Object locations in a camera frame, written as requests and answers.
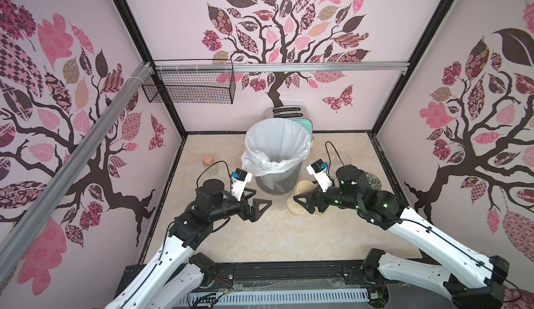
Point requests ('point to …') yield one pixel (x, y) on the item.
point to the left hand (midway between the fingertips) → (263, 202)
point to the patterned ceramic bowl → (374, 181)
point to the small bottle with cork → (207, 160)
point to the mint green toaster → (298, 114)
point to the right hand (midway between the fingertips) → (302, 189)
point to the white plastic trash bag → (274, 144)
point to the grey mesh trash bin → (279, 184)
